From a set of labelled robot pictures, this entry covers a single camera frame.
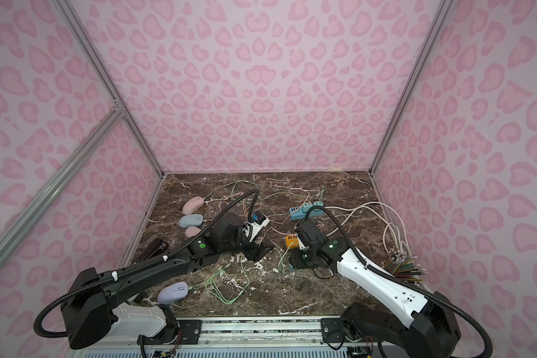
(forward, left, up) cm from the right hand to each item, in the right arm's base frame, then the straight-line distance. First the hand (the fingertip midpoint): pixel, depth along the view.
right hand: (293, 260), depth 78 cm
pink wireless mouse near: (+16, +43, -9) cm, 47 cm away
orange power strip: (+13, +1, -8) cm, 15 cm away
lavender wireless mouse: (-10, +43, -6) cm, 44 cm away
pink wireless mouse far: (+29, +46, -7) cm, 55 cm away
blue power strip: (+26, -3, -9) cm, 27 cm away
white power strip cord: (+32, -35, -12) cm, 49 cm away
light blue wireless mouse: (+21, +45, -8) cm, 50 cm away
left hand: (+4, +8, +6) cm, 11 cm away
